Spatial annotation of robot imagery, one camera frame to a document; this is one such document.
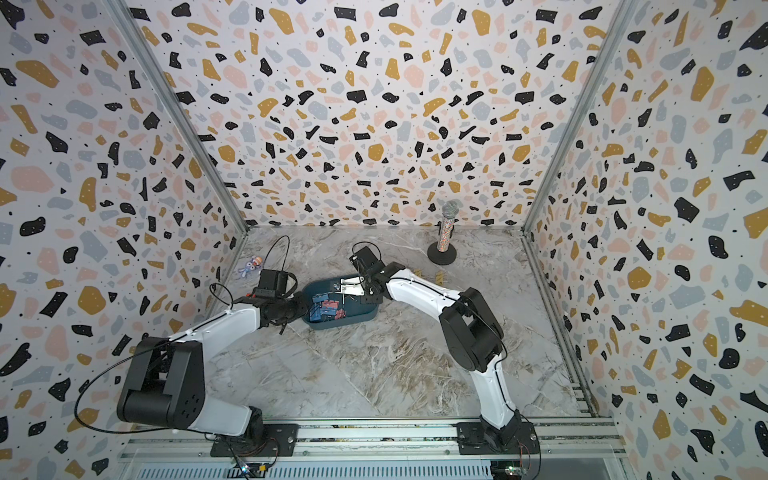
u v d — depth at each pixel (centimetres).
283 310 76
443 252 106
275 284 73
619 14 72
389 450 73
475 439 74
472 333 52
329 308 96
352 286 82
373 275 70
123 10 69
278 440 73
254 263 107
